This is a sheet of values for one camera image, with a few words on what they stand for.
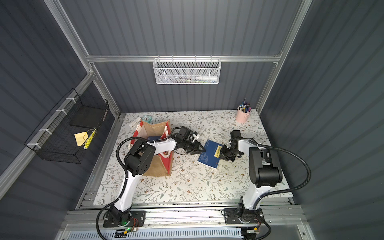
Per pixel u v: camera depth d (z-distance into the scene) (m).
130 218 0.72
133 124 1.09
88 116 0.81
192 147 0.89
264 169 0.49
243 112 1.07
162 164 0.76
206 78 0.91
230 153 0.83
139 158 0.59
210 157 0.94
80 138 0.73
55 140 0.68
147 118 1.15
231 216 0.73
